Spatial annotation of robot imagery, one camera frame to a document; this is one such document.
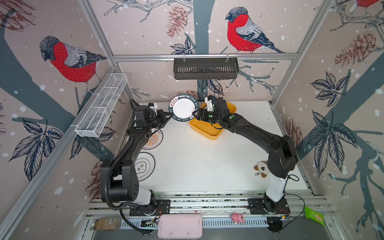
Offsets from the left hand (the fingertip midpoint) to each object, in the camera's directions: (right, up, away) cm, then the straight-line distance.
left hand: (173, 113), depth 81 cm
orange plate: (-15, -18, +18) cm, 30 cm away
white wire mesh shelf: (-39, +5, -2) cm, 39 cm away
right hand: (+12, -1, +4) cm, 13 cm away
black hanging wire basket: (+20, +32, +24) cm, 45 cm away
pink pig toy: (+32, -50, -12) cm, 61 cm away
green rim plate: (+4, +4, +6) cm, 8 cm away
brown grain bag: (-27, -50, -15) cm, 59 cm away
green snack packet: (+71, -50, -11) cm, 88 cm away
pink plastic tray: (+5, -53, -13) cm, 55 cm away
